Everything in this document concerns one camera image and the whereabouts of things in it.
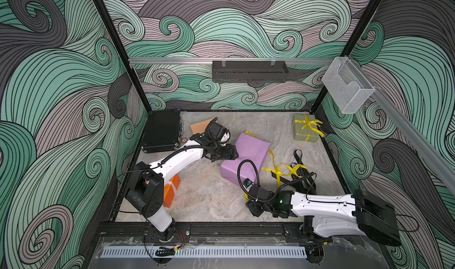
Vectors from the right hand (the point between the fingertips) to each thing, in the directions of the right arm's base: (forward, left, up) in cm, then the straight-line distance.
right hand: (249, 204), depth 81 cm
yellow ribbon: (+18, -21, -1) cm, 28 cm away
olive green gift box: (+41, -37, +5) cm, 56 cm away
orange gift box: (+3, +36, +9) cm, 37 cm away
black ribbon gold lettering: (+9, -30, -1) cm, 31 cm away
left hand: (+18, +7, +14) cm, 24 cm away
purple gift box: (+22, -3, +10) cm, 24 cm away
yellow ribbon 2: (+43, -40, +6) cm, 59 cm away
